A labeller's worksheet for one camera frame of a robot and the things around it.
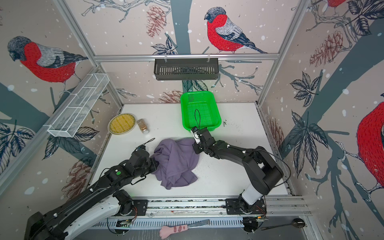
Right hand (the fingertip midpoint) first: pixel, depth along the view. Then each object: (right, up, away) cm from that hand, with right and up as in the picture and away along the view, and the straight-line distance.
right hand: (196, 141), depth 92 cm
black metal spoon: (+48, -34, -23) cm, 63 cm away
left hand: (-18, -8, -12) cm, 24 cm away
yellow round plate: (-55, +10, +16) cm, 58 cm away
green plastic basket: (+3, +21, +29) cm, 36 cm away
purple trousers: (-10, -8, -12) cm, 18 cm away
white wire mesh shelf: (-62, +14, -20) cm, 67 cm away
